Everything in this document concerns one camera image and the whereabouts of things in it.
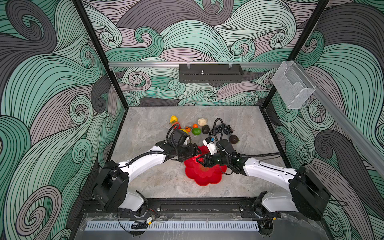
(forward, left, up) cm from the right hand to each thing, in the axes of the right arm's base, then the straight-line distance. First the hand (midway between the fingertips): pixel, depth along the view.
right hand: (199, 158), depth 81 cm
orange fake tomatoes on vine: (+26, +7, -8) cm, 28 cm away
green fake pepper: (+24, +1, -8) cm, 25 cm away
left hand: (+2, +1, +2) cm, 3 cm away
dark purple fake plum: (+17, -23, -6) cm, 29 cm away
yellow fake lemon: (+24, +9, -8) cm, 27 cm away
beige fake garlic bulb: (+30, -3, -5) cm, 31 cm away
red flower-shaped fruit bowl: (-4, 0, -9) cm, 10 cm away
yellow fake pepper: (+35, +18, -6) cm, 40 cm away
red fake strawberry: (+29, +14, -9) cm, 33 cm away
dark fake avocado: (+24, -5, -7) cm, 26 cm away
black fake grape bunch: (+24, -20, -6) cm, 32 cm away
